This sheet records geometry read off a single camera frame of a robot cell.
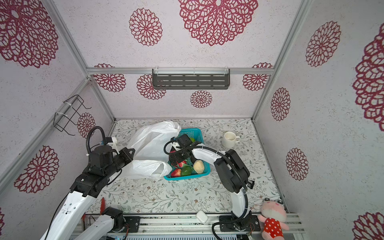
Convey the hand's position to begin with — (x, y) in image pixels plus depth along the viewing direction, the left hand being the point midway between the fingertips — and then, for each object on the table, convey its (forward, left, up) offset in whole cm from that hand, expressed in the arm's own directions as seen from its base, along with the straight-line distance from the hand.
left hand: (135, 152), depth 73 cm
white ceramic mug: (+21, -54, -19) cm, 61 cm away
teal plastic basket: (+24, -31, -18) cm, 43 cm away
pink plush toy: (-26, -66, -17) cm, 73 cm away
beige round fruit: (0, -32, -16) cm, 36 cm away
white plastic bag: (-5, -8, 0) cm, 10 cm away
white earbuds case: (-24, -33, -23) cm, 47 cm away
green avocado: (-3, -24, -16) cm, 29 cm away
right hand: (+9, -18, -18) cm, 27 cm away
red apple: (-2, -19, -20) cm, 28 cm away
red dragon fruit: (+2, -21, -17) cm, 27 cm away
